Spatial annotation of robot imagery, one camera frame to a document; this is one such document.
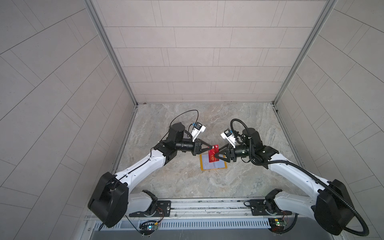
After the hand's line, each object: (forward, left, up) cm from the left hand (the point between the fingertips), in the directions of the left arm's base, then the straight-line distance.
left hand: (212, 149), depth 69 cm
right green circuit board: (-27, -30, -21) cm, 46 cm away
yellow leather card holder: (0, +3, -20) cm, 20 cm away
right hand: (-2, -3, -4) cm, 5 cm away
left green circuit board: (-29, +29, -19) cm, 45 cm away
